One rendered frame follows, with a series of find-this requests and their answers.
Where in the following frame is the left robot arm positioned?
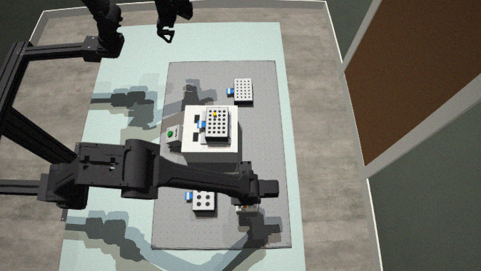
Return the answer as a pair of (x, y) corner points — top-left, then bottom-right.
(82, 0), (193, 54)

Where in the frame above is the cream tube rack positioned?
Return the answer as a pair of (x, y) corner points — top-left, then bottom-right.
(236, 204), (258, 213)

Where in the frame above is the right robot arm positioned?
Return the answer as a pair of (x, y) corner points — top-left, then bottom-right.
(45, 138), (279, 208)

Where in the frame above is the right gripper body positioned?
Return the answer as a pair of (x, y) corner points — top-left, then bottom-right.
(231, 197), (261, 206)

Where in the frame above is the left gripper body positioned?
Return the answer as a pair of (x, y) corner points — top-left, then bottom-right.
(156, 7), (174, 34)

